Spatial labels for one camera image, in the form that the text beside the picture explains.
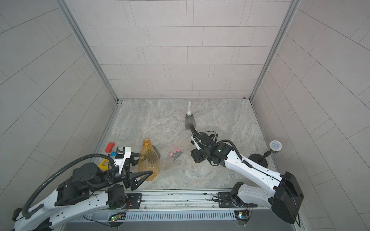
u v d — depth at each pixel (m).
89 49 0.87
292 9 0.72
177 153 0.87
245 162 0.47
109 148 0.87
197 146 0.68
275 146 0.64
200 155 0.67
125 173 0.49
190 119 0.96
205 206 0.71
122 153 0.46
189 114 0.87
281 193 0.38
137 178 0.48
